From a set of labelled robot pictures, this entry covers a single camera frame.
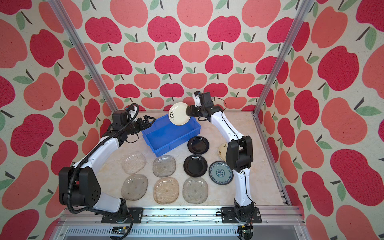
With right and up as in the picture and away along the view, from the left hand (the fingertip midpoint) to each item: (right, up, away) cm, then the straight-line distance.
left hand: (153, 121), depth 85 cm
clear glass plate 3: (-10, -37, -2) cm, 38 cm away
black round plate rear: (+27, -16, +21) cm, 38 cm away
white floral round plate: (+13, +4, +8) cm, 16 cm away
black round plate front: (+25, -28, +8) cm, 38 cm away
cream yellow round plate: (+43, -19, +14) cm, 49 cm away
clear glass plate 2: (+5, -28, +7) cm, 29 cm away
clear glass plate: (-15, -26, +8) cm, 31 cm away
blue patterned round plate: (+40, -31, +3) cm, 51 cm away
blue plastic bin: (+1, -9, +21) cm, 23 cm away
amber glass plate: (+8, -39, -3) cm, 40 cm away
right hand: (+23, +8, +7) cm, 25 cm away
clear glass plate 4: (+24, -39, -3) cm, 46 cm away
